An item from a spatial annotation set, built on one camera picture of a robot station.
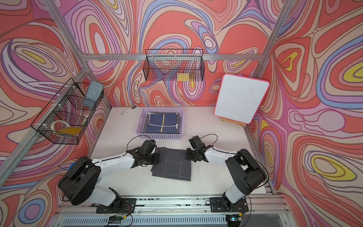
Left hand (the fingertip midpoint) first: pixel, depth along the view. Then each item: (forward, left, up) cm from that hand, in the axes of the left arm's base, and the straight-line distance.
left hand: (160, 159), depth 89 cm
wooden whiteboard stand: (+31, -46, +4) cm, 55 cm away
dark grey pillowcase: (-3, -8, -1) cm, 8 cm away
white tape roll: (+6, +49, +31) cm, 58 cm away
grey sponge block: (+27, +38, +34) cm, 57 cm away
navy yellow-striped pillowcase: (+29, +3, +3) cm, 29 cm away
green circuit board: (-31, +21, -1) cm, 37 cm away
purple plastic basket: (+24, +17, +1) cm, 29 cm away
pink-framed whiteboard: (+36, -54, +20) cm, 68 cm away
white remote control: (+42, +32, +1) cm, 53 cm away
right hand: (+1, -17, -1) cm, 17 cm away
